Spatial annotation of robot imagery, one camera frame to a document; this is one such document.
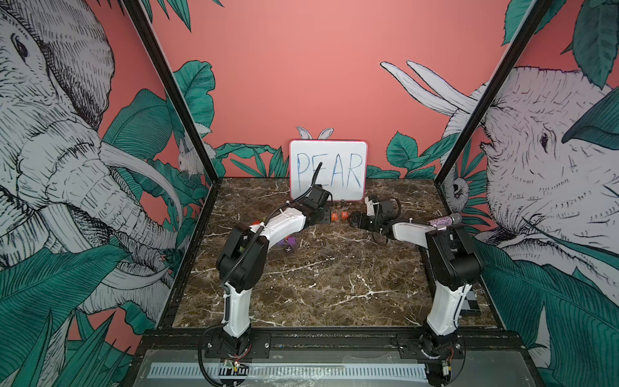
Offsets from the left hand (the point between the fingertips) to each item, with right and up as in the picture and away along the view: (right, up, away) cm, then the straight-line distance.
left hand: (328, 209), depth 95 cm
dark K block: (-16, -16, 0) cm, 23 cm away
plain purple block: (-15, -13, +3) cm, 20 cm away
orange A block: (+3, -4, +10) cm, 11 cm away
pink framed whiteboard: (+8, +18, +12) cm, 23 cm away
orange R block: (+8, -3, +11) cm, 14 cm away
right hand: (+11, -3, +5) cm, 13 cm away
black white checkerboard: (+48, -32, -15) cm, 59 cm away
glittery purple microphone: (+55, -4, +7) cm, 55 cm away
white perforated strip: (-11, -47, -25) cm, 54 cm away
